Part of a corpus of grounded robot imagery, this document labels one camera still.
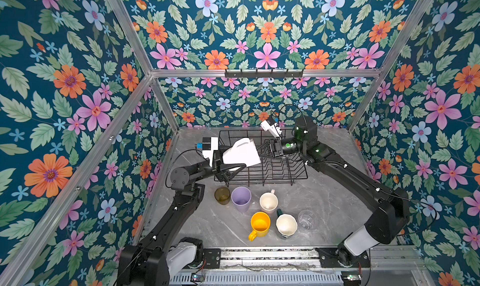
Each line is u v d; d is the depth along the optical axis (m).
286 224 0.79
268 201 0.87
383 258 0.75
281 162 0.98
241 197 0.82
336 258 0.71
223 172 0.55
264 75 0.92
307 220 0.84
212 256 0.74
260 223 0.82
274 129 0.61
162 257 0.45
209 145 0.52
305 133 0.55
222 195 0.89
